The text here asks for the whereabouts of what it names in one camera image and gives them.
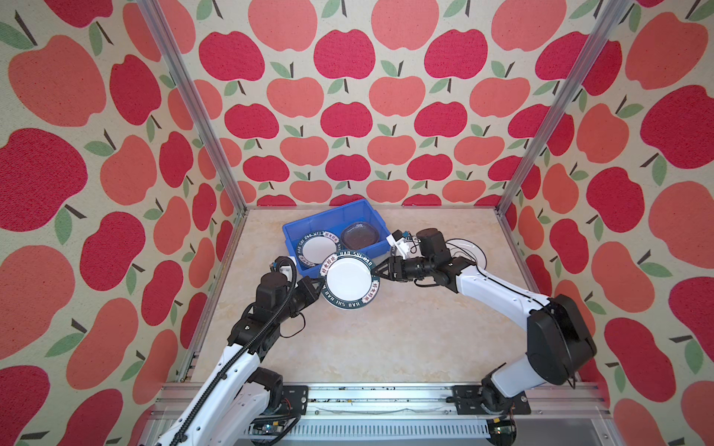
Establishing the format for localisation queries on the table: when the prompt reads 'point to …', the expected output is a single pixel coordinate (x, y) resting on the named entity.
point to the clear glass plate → (358, 235)
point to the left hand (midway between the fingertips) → (330, 283)
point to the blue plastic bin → (334, 221)
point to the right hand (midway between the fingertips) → (380, 271)
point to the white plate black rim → (464, 248)
